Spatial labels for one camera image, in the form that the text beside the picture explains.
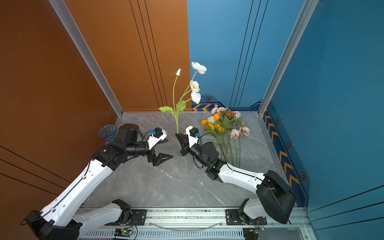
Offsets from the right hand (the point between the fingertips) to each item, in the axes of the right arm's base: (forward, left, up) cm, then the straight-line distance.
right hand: (176, 134), depth 70 cm
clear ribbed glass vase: (-5, -3, -20) cm, 21 cm away
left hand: (-5, +3, -2) cm, 6 cm away
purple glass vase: (+10, +41, -10) cm, 44 cm away
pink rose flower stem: (+20, -36, -26) cm, 48 cm away
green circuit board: (-35, +26, -30) cm, 53 cm away
